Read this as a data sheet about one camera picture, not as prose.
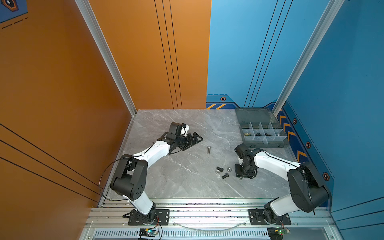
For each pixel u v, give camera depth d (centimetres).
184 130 76
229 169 89
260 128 105
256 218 72
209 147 99
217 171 88
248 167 74
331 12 71
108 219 75
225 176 87
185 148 79
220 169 89
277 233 70
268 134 104
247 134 105
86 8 70
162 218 73
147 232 71
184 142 79
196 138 80
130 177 46
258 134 105
